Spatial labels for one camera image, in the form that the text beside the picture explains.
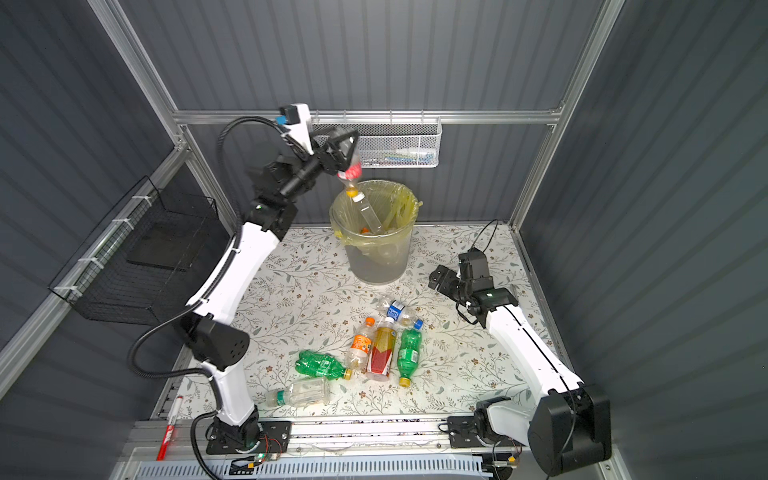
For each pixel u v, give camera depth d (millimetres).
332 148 576
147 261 739
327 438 753
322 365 821
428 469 704
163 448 721
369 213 987
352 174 667
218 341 471
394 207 970
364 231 1035
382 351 819
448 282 738
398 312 905
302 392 798
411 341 864
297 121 551
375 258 970
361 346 832
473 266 619
